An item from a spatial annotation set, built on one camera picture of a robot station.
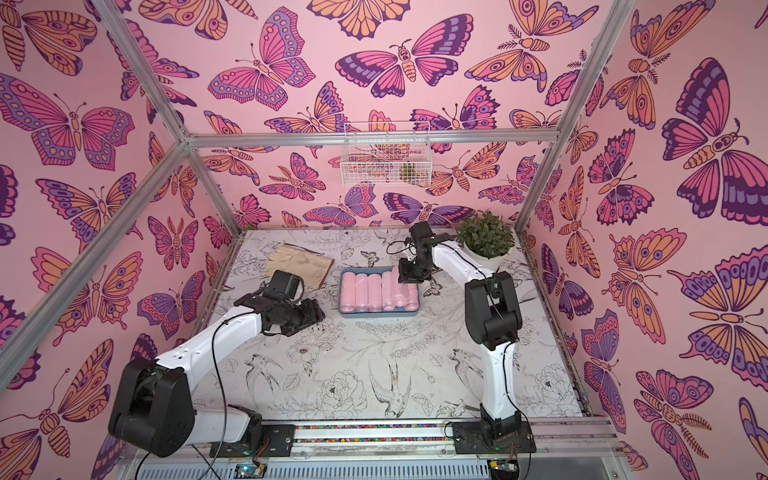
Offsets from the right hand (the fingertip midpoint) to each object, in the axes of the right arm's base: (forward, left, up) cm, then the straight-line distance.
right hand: (395, 281), depth 96 cm
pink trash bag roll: (-2, +15, -4) cm, 16 cm away
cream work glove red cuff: (+11, +31, -7) cm, 33 cm away
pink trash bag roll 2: (-2, +11, -3) cm, 11 cm away
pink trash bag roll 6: (-4, -5, -3) cm, 7 cm away
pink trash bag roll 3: (-2, +7, -4) cm, 8 cm away
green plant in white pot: (+8, -28, +12) cm, 32 cm away
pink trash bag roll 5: (-4, -1, 0) cm, 4 cm away
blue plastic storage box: (-8, -1, -6) cm, 10 cm away
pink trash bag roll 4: (-4, +2, -3) cm, 6 cm away
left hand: (-13, +22, +1) cm, 25 cm away
